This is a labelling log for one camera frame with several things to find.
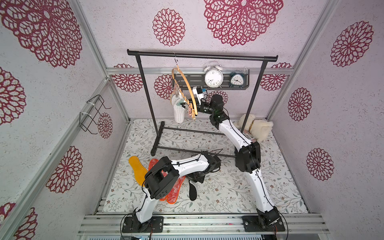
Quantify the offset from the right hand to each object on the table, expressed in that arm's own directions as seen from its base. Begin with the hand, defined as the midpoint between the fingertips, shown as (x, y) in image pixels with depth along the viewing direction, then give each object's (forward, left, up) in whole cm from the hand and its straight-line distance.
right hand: (180, 102), depth 80 cm
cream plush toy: (+5, -51, -28) cm, 58 cm away
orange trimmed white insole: (-39, +4, -34) cm, 52 cm away
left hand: (-30, -5, -32) cm, 44 cm away
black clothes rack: (+12, +19, -33) cm, 40 cm away
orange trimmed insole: (-40, +8, -34) cm, 53 cm away
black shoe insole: (-36, -7, -33) cm, 49 cm away
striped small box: (+4, -46, -34) cm, 57 cm away
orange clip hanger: (+26, +1, -8) cm, 28 cm away
